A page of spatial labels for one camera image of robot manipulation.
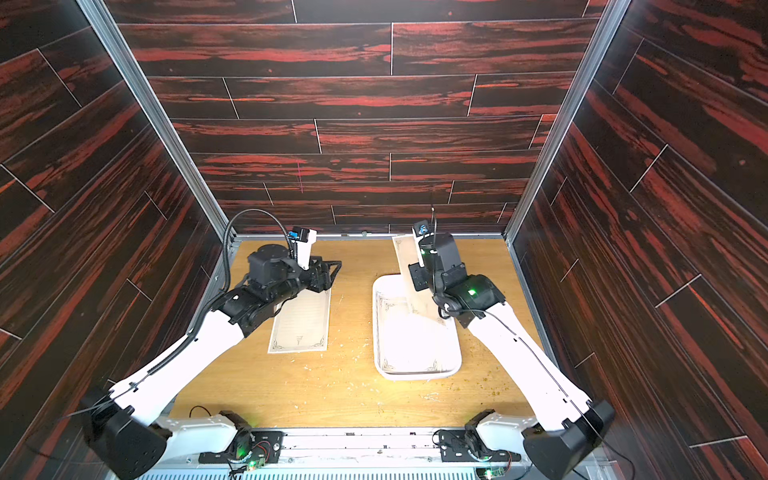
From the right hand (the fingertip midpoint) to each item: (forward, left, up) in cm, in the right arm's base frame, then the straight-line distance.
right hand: (434, 256), depth 73 cm
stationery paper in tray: (-10, +4, -27) cm, 30 cm away
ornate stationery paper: (-4, +40, -30) cm, 50 cm away
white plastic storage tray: (+9, +10, -25) cm, 28 cm away
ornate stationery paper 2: (0, +2, -21) cm, 21 cm away
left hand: (-2, +25, -1) cm, 25 cm away
